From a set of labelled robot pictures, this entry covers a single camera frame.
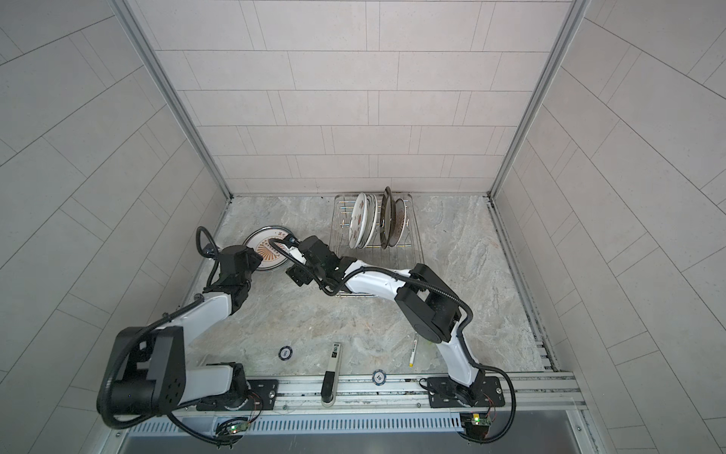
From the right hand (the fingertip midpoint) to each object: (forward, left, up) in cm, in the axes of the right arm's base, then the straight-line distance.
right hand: (296, 261), depth 86 cm
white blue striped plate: (+11, -24, +5) cm, 27 cm away
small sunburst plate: (+9, -32, +4) cm, 34 cm away
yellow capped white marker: (-27, -33, -11) cm, 44 cm away
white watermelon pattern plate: (+16, -20, -1) cm, 25 cm away
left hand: (+6, +14, 0) cm, 15 cm away
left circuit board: (-40, +12, -7) cm, 43 cm away
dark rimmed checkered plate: (+8, -29, +8) cm, 31 cm away
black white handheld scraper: (-32, -11, -6) cm, 34 cm away
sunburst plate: (+7, +10, -7) cm, 15 cm away
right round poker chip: (-31, -24, -11) cm, 40 cm away
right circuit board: (-42, -46, -12) cm, 64 cm away
